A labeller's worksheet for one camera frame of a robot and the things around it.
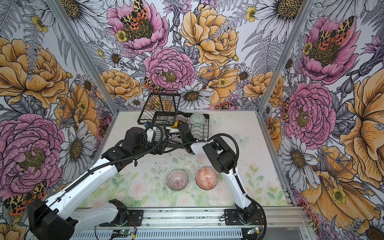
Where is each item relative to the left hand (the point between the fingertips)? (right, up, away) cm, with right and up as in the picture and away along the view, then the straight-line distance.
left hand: (158, 145), depth 79 cm
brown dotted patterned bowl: (+9, +16, +27) cm, 32 cm away
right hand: (+10, +12, +23) cm, 28 cm away
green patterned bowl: (+20, +15, +33) cm, 42 cm away
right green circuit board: (+46, -39, -7) cm, 61 cm away
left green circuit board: (-14, -39, -8) cm, 42 cm away
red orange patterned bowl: (+25, -19, +7) cm, 32 cm away
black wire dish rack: (-5, +22, +31) cm, 38 cm away
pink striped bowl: (+9, -20, +7) cm, 23 cm away
